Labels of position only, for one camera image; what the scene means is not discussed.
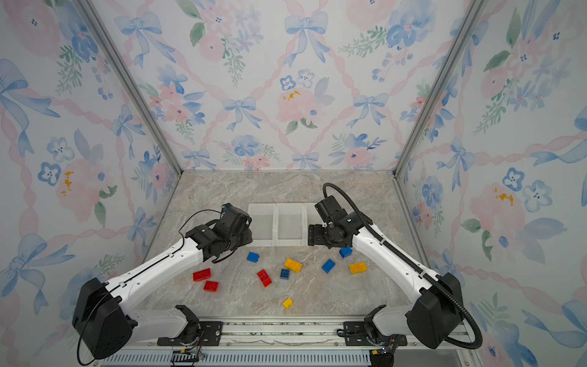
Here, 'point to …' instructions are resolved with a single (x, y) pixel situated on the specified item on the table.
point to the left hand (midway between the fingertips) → (250, 233)
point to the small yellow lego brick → (287, 303)
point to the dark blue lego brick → (285, 274)
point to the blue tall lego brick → (345, 252)
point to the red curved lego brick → (264, 277)
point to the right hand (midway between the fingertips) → (319, 237)
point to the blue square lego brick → (328, 266)
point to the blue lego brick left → (253, 257)
